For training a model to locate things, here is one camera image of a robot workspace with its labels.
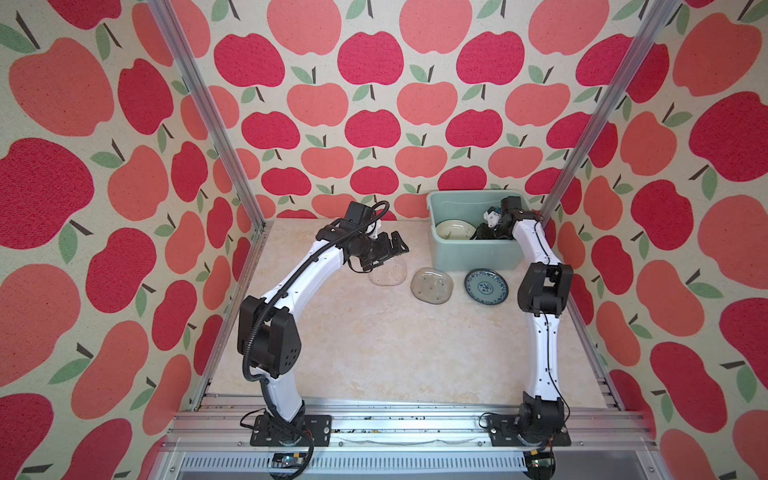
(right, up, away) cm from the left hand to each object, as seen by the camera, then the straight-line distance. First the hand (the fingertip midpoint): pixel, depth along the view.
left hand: (403, 256), depth 83 cm
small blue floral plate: (+30, -11, +19) cm, 37 cm away
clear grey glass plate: (+12, -11, +20) cm, 26 cm away
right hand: (+30, +5, +25) cm, 40 cm away
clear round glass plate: (-3, -7, +24) cm, 25 cm away
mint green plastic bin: (+27, 0, +25) cm, 37 cm away
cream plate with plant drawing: (+21, +10, +28) cm, 37 cm away
